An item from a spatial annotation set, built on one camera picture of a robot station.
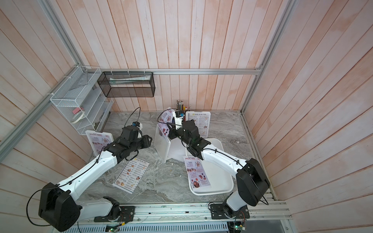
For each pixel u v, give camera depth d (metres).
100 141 0.84
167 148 0.80
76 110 0.82
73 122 0.79
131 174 0.87
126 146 0.60
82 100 0.79
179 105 1.01
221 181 0.84
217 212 0.73
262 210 0.76
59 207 0.39
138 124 0.74
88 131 0.83
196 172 0.84
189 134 0.59
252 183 0.45
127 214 0.73
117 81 0.89
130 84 1.04
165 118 0.78
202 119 0.94
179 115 0.66
